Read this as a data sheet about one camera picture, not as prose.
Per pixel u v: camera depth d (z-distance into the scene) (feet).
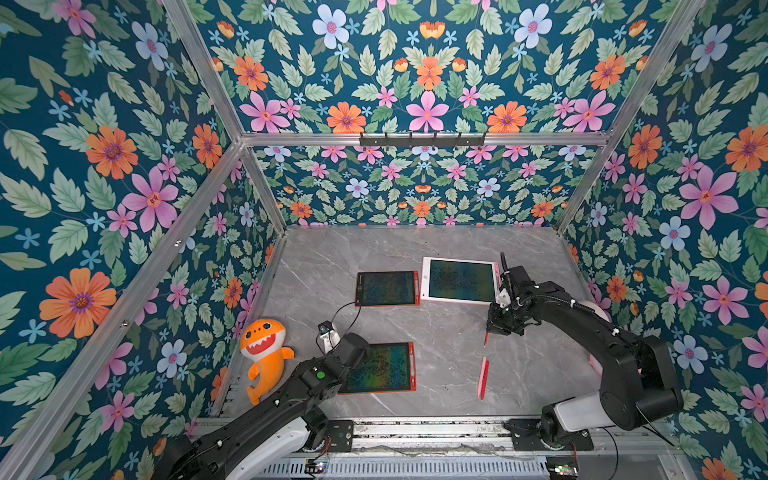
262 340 2.66
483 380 2.71
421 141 3.07
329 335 2.40
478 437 2.46
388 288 3.33
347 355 2.06
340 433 2.44
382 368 2.77
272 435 1.67
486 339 2.77
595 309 2.76
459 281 3.42
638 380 1.41
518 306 2.10
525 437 2.41
